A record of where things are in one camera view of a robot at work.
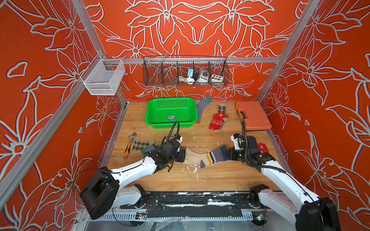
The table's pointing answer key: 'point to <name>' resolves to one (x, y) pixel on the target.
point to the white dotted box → (217, 78)
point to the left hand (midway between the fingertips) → (186, 152)
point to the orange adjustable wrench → (131, 138)
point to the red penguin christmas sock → (262, 147)
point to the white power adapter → (204, 76)
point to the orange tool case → (254, 116)
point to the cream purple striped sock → (204, 159)
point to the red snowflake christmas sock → (217, 121)
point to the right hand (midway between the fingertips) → (223, 152)
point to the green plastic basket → (162, 112)
